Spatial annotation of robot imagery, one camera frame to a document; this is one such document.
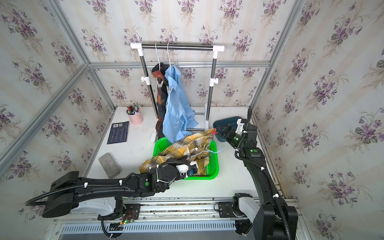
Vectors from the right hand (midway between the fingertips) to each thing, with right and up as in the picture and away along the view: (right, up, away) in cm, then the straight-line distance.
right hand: (224, 130), depth 79 cm
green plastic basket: (-6, -24, +5) cm, 25 cm away
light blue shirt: (-25, +7, +1) cm, 26 cm away
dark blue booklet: (-70, -3, +25) cm, 74 cm away
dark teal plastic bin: (+6, +5, +28) cm, 29 cm away
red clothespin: (-5, -2, +5) cm, 7 cm away
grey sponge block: (-66, -21, +7) cm, 70 cm away
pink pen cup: (-57, +8, +24) cm, 62 cm away
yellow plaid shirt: (-15, -9, -2) cm, 18 cm away
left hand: (-20, -12, -7) cm, 24 cm away
